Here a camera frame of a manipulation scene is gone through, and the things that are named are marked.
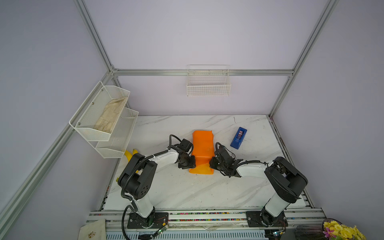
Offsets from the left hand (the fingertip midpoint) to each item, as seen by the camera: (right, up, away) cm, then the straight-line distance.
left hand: (193, 167), depth 90 cm
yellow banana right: (-38, +9, +5) cm, 39 cm away
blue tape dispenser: (+31, +17, +10) cm, 37 cm away
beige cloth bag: (-46, -26, -20) cm, 57 cm away
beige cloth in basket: (-45, +32, -10) cm, 56 cm away
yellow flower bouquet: (+50, -12, -39) cm, 65 cm away
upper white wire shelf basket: (-51, +34, -15) cm, 63 cm away
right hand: (+9, +2, +2) cm, 10 cm away
